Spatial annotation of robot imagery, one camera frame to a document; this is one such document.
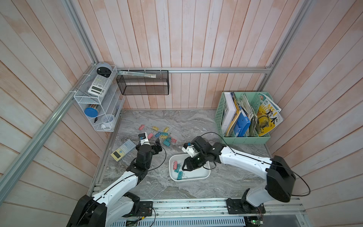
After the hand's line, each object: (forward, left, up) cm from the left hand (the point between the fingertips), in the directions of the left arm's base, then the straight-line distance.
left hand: (152, 141), depth 85 cm
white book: (+15, -47, +13) cm, 51 cm away
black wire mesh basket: (+46, +11, +11) cm, 48 cm away
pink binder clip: (-11, -14, -12) cm, 21 cm away
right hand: (-15, -20, -3) cm, 25 cm away
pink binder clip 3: (+14, +5, -13) cm, 20 cm away
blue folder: (+9, -56, +6) cm, 57 cm away
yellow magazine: (+17, -76, +6) cm, 78 cm away
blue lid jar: (+8, +32, +18) cm, 38 cm away
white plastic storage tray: (-15, -29, -12) cm, 35 cm away
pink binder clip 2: (+21, +12, -12) cm, 27 cm away
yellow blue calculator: (+3, +19, -12) cm, 22 cm away
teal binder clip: (-17, -17, -12) cm, 27 cm away
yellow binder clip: (+19, +1, -12) cm, 23 cm away
